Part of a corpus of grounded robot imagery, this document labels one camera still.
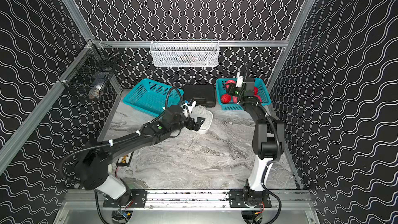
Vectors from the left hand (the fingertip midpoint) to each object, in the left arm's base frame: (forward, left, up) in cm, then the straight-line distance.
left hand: (198, 112), depth 80 cm
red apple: (+27, -17, -17) cm, 36 cm away
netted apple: (+18, -17, +3) cm, 25 cm away
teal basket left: (+29, +36, -23) cm, 52 cm away
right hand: (+24, -17, -1) cm, 30 cm away
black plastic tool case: (+30, -2, -18) cm, 35 cm away
